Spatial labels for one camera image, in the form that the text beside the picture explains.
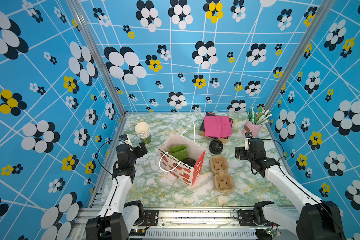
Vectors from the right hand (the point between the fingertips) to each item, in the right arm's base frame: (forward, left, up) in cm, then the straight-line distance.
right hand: (246, 147), depth 87 cm
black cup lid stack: (+5, +16, -7) cm, 18 cm away
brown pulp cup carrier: (-17, +15, -9) cm, 24 cm away
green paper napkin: (-11, +38, +13) cm, 42 cm away
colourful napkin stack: (+21, +14, -6) cm, 26 cm away
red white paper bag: (-15, +40, +5) cm, 43 cm away
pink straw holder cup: (+16, -7, 0) cm, 17 cm away
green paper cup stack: (+10, +62, +4) cm, 63 cm away
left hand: (0, +64, +5) cm, 64 cm away
